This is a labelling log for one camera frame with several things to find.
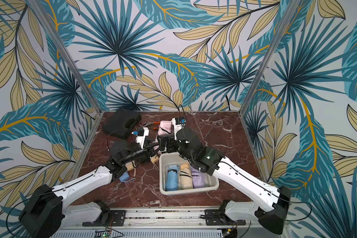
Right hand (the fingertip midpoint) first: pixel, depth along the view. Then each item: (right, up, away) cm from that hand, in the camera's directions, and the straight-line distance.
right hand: (165, 135), depth 67 cm
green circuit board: (-29, -48, +4) cm, 57 cm away
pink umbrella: (0, +4, -2) cm, 4 cm away
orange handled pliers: (-13, +7, +45) cm, 48 cm away
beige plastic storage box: (+24, -27, +15) cm, 39 cm away
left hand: (-2, -4, +4) cm, 6 cm away
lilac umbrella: (+17, -25, +15) cm, 33 cm away
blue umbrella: (+2, -25, +17) cm, 30 cm away
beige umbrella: (+10, -27, +16) cm, 32 cm away
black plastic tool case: (-35, +6, +36) cm, 51 cm away
